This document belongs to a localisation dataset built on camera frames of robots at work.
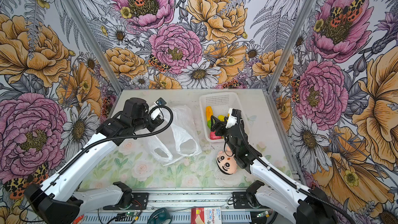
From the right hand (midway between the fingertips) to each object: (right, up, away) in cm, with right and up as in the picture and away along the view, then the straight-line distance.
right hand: (216, 121), depth 78 cm
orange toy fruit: (-3, +3, +24) cm, 25 cm away
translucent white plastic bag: (-17, -8, -4) cm, 19 cm away
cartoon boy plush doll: (+5, -20, +1) cm, 21 cm away
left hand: (-29, +2, -3) cm, 29 cm away
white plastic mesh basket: (+6, +9, +34) cm, 35 cm away
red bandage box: (-5, -39, -11) cm, 41 cm away
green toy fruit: (-3, -4, +19) cm, 19 cm away
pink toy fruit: (-1, -10, +11) cm, 15 cm away
